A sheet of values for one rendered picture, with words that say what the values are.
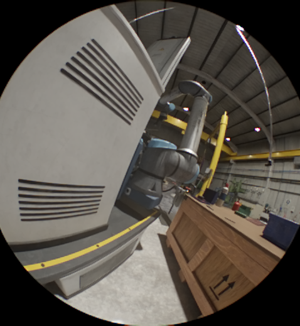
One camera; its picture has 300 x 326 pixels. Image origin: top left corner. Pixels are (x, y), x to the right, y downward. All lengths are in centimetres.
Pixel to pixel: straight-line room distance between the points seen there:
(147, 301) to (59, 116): 71
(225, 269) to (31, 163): 70
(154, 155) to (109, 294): 70
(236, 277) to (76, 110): 71
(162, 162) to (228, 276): 64
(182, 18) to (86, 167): 797
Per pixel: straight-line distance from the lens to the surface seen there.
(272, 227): 66
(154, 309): 66
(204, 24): 800
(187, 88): 88
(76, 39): 22
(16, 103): 18
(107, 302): 61
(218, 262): 64
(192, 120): 74
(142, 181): 51
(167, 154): 52
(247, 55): 856
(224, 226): 61
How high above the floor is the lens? 58
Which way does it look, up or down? 1 degrees up
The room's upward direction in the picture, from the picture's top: 23 degrees clockwise
